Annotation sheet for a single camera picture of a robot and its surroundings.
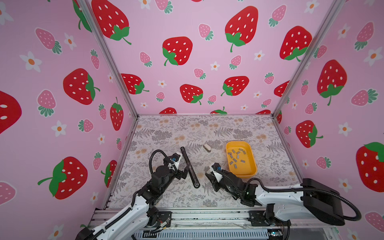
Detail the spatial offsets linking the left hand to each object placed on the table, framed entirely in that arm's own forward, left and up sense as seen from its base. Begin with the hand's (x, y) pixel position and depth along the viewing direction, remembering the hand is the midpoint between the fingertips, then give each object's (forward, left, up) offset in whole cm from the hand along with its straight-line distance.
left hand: (182, 158), depth 79 cm
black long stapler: (-8, -7, -14) cm, 18 cm away
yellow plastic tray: (+2, -41, -16) cm, 44 cm away
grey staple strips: (+9, -35, -15) cm, 39 cm away
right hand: (-6, -14, -5) cm, 15 cm away
